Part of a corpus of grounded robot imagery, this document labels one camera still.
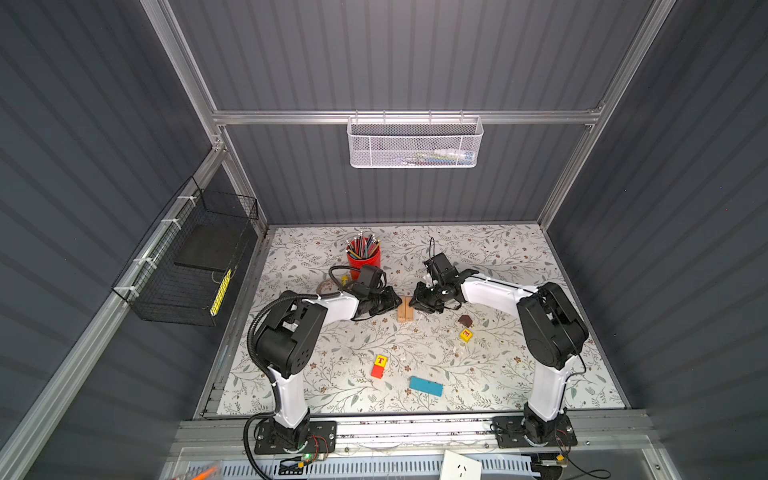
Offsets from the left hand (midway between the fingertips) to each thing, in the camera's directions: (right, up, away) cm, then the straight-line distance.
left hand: (402, 301), depth 96 cm
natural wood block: (0, -3, -2) cm, 3 cm away
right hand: (+3, -1, -2) cm, 4 cm away
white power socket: (+11, -33, -29) cm, 45 cm away
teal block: (+6, -21, -14) cm, 26 cm away
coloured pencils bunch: (-13, +18, +1) cm, 22 cm away
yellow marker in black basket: (-44, +6, -27) cm, 51 cm away
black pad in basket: (-49, +18, -20) cm, 56 cm away
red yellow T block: (-7, -18, -11) cm, 22 cm away
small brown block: (+20, -6, -2) cm, 21 cm away
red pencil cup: (-9, +13, -2) cm, 16 cm away
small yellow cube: (+19, -9, -7) cm, 22 cm away
